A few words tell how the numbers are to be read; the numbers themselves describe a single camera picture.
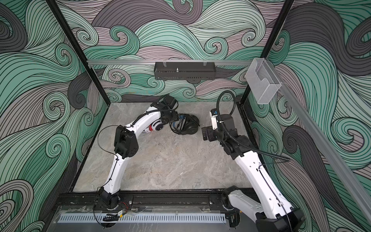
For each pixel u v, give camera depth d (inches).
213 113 24.5
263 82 31.2
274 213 14.2
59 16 29.2
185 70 37.4
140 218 27.5
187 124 38.5
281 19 29.7
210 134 25.0
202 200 29.6
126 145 22.9
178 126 38.7
